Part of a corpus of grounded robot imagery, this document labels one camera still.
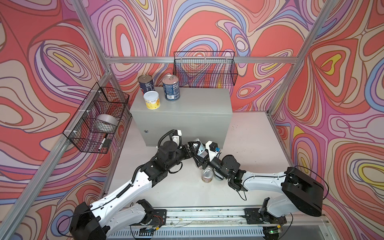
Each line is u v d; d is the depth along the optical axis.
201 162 0.66
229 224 0.72
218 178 0.69
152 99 0.70
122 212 0.55
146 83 0.73
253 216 0.73
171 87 0.71
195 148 0.67
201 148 0.70
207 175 0.86
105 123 0.72
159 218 0.72
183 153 0.64
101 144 0.72
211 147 0.63
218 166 0.66
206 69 0.97
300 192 0.43
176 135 0.66
